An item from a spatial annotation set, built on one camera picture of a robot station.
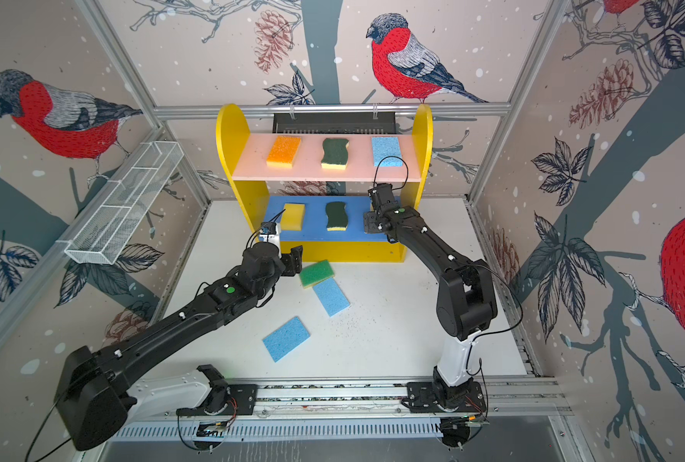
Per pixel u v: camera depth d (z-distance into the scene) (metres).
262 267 0.58
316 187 1.22
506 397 0.75
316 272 0.97
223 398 0.68
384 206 0.70
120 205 0.77
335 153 0.74
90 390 0.38
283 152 0.75
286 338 0.83
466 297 0.48
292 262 0.70
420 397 0.73
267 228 0.67
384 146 0.77
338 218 0.95
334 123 0.99
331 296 0.92
